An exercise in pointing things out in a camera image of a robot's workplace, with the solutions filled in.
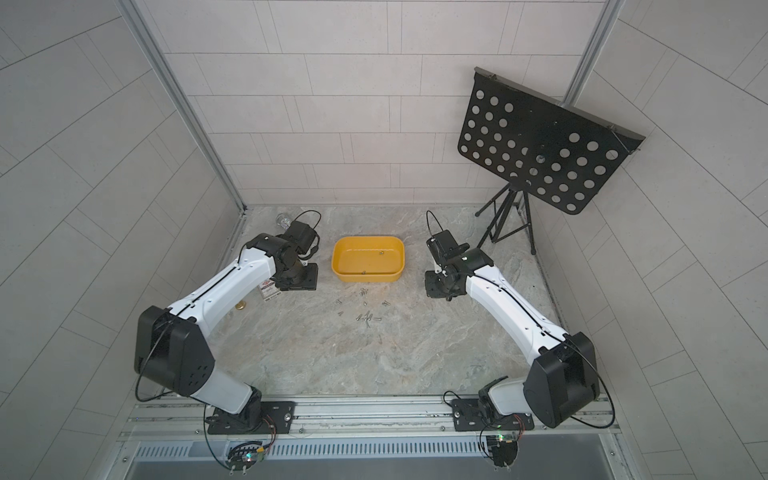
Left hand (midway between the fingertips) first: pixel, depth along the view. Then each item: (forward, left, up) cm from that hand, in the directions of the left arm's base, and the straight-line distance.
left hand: (316, 281), depth 85 cm
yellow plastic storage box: (+18, -13, -14) cm, 26 cm away
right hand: (-3, -33, +2) cm, 34 cm away
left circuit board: (-39, +11, -8) cm, 42 cm away
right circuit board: (-38, -49, -9) cm, 63 cm away
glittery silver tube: (+29, +18, -6) cm, 35 cm away
